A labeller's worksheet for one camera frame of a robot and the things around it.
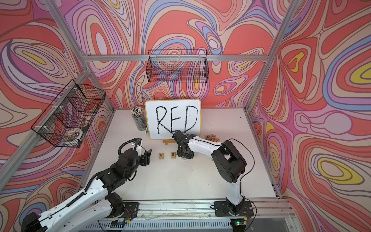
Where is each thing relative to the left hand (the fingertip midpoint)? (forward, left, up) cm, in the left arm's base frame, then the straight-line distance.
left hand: (147, 149), depth 78 cm
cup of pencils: (+26, +10, -2) cm, 28 cm away
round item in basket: (+3, +35, +11) cm, 36 cm away
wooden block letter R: (+3, -6, -13) cm, 15 cm away
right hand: (+2, -20, -15) cm, 25 cm away
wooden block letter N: (+18, -40, -12) cm, 46 cm away
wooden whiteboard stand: (+12, -8, -10) cm, 17 cm away
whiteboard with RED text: (+20, -8, +4) cm, 22 cm away
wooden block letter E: (+4, -13, -13) cm, 19 cm away
